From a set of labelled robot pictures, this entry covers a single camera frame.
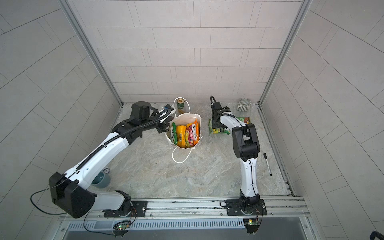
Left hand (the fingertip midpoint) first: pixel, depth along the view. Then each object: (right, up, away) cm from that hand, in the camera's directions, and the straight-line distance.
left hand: (175, 115), depth 74 cm
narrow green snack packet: (-1, -11, +7) cm, 13 cm away
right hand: (+26, -6, +29) cm, 40 cm away
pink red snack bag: (+8, -11, +5) cm, 14 cm away
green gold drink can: (-1, +8, +30) cm, 32 cm away
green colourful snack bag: (+24, -10, +24) cm, 36 cm away
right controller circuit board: (+36, -51, -6) cm, 63 cm away
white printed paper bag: (+7, -1, +5) cm, 8 cm away
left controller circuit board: (-21, -49, -10) cm, 54 cm away
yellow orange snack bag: (+2, -12, +8) cm, 15 cm away
